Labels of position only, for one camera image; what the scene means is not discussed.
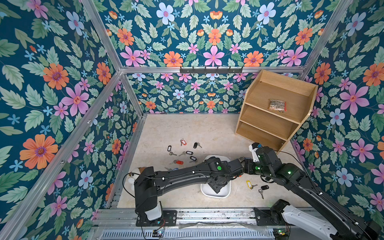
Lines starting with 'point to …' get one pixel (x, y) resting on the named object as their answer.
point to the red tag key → (177, 161)
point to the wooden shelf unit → (257, 123)
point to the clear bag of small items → (279, 105)
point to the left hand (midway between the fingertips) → (231, 183)
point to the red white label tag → (183, 142)
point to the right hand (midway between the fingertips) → (242, 164)
